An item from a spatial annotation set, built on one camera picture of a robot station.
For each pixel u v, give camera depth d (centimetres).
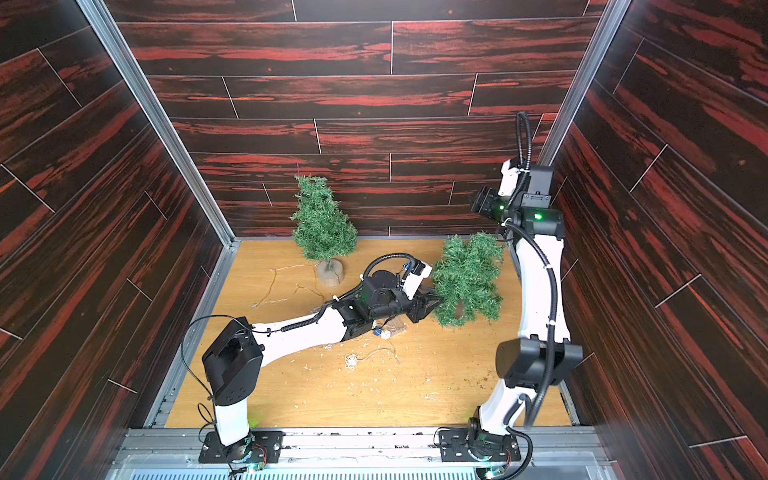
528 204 54
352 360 86
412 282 67
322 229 85
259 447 73
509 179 65
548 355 41
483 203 65
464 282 75
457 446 73
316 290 105
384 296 61
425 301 68
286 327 52
